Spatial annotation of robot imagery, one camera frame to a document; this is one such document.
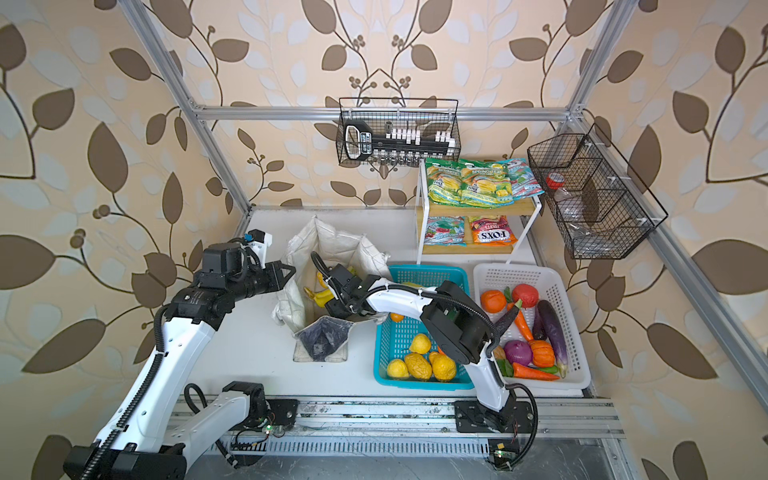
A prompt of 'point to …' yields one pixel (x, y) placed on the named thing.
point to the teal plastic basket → (393, 340)
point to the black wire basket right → (601, 208)
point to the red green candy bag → (445, 231)
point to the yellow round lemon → (443, 367)
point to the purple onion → (518, 351)
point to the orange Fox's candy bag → (492, 231)
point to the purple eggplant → (554, 335)
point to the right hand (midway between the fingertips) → (338, 308)
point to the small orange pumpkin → (542, 353)
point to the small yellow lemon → (397, 369)
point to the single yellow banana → (323, 296)
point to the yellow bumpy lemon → (418, 366)
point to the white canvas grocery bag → (318, 336)
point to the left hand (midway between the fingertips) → (295, 266)
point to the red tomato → (528, 295)
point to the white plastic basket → (499, 277)
